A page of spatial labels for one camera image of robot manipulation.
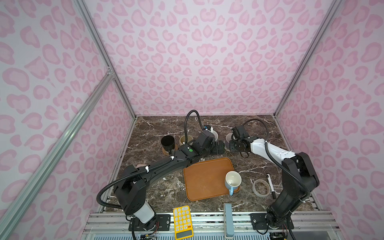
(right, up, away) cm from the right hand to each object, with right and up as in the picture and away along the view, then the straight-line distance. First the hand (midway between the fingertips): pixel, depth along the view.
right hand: (234, 144), depth 93 cm
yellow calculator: (-30, -35, -21) cm, 51 cm away
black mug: (-42, +1, +3) cm, 42 cm away
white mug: (-16, +8, -28) cm, 33 cm away
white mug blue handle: (-2, -19, -7) cm, 20 cm away
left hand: (-11, +3, -14) cm, 18 cm away
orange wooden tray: (-18, -19, -6) cm, 27 cm away
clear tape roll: (+11, -26, -12) cm, 31 cm away
